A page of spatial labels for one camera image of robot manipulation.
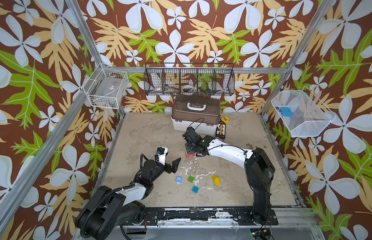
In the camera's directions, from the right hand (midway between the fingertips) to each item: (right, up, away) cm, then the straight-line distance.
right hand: (189, 146), depth 91 cm
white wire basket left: (-49, +35, -4) cm, 60 cm away
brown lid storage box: (+9, +21, +3) cm, 23 cm away
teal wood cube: (+3, -24, -7) cm, 25 cm away
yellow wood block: (+16, -19, -6) cm, 25 cm away
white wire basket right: (+63, +17, -14) cm, 67 cm away
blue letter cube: (-6, -19, -4) cm, 20 cm away
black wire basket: (0, +43, +6) cm, 44 cm away
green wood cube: (+1, -19, -4) cm, 20 cm away
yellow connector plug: (+29, +18, +24) cm, 42 cm away
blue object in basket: (+57, +21, -4) cm, 61 cm away
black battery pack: (+24, +8, +17) cm, 30 cm away
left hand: (-9, -4, -6) cm, 12 cm away
